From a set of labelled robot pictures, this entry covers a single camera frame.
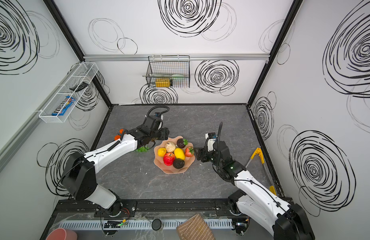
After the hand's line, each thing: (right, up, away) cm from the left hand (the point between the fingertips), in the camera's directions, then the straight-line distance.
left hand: (166, 131), depth 87 cm
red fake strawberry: (+14, -12, -2) cm, 18 cm away
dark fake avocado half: (+9, -7, +2) cm, 12 cm away
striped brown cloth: (+16, -43, -19) cm, 50 cm away
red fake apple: (+2, -16, -2) cm, 16 cm away
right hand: (+18, -9, -7) cm, 21 cm away
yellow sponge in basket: (-2, +29, +1) cm, 29 cm away
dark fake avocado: (+8, -18, -5) cm, 20 cm away
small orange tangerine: (-35, -6, +12) cm, 38 cm away
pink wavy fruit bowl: (-4, -18, 0) cm, 19 cm away
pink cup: (-38, -39, -27) cm, 61 cm away
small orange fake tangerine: (-33, -1, +15) cm, 36 cm away
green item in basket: (0, +33, +2) cm, 33 cm away
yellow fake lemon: (+8, -13, 0) cm, 16 cm away
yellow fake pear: (-3, -12, 0) cm, 12 cm away
